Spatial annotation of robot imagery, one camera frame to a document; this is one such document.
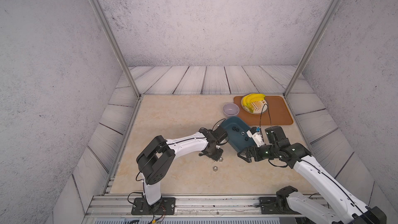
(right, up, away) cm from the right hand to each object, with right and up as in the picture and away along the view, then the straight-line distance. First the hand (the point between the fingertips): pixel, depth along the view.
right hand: (246, 153), depth 75 cm
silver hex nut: (-10, -8, +14) cm, 19 cm away
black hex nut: (-1, +8, +27) cm, 28 cm away
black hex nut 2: (+2, +7, +26) cm, 27 cm away
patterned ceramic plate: (+18, +22, +37) cm, 47 cm away
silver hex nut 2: (-14, -11, +10) cm, 20 cm away
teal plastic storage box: (0, +2, +22) cm, 22 cm away
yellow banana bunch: (+12, +28, +36) cm, 47 cm away
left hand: (-12, -6, +11) cm, 17 cm away
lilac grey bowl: (-2, +20, +33) cm, 38 cm away
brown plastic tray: (+34, +18, +36) cm, 53 cm away
